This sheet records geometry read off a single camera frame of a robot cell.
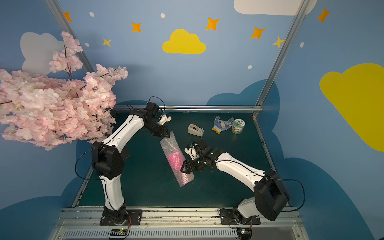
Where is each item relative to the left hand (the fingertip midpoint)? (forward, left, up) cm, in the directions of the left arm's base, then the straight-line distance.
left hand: (169, 134), depth 88 cm
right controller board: (-46, -41, -19) cm, 65 cm away
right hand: (-19, -12, -5) cm, 23 cm away
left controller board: (-48, +21, -18) cm, 55 cm away
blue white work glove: (+21, -35, -16) cm, 44 cm away
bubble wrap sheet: (-7, 0, -2) cm, 7 cm away
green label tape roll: (+16, -46, -8) cm, 50 cm away
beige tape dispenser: (+14, -16, -13) cm, 25 cm away
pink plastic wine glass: (-14, -5, -6) cm, 16 cm away
